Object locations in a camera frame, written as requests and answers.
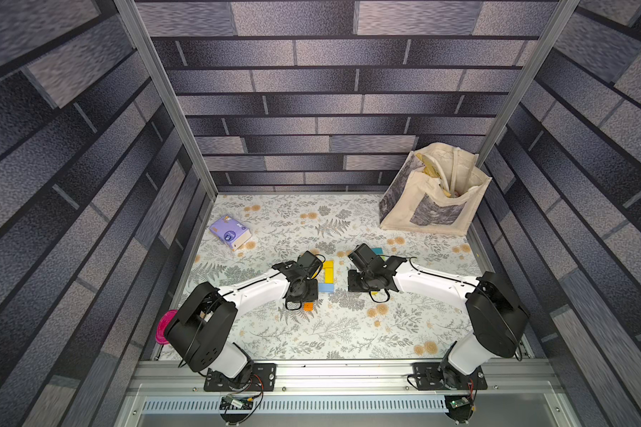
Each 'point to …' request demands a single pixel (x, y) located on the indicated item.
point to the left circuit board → (230, 402)
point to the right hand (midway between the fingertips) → (349, 281)
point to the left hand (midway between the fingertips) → (314, 294)
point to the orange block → (308, 306)
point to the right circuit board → (459, 402)
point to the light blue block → (326, 287)
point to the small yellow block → (328, 272)
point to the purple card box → (231, 231)
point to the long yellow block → (328, 266)
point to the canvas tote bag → (434, 191)
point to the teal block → (378, 251)
